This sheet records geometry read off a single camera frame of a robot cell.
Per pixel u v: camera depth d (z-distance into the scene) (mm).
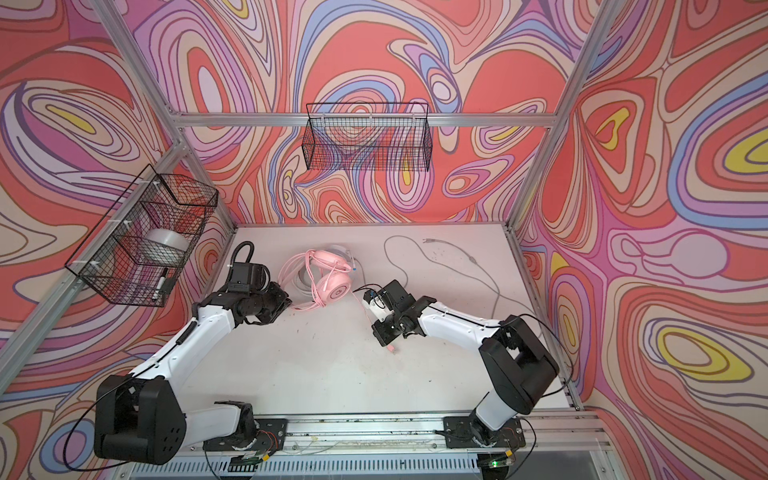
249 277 668
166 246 701
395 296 689
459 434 733
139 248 701
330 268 796
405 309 664
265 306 713
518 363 453
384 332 762
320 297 780
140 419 400
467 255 1104
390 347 843
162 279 734
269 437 723
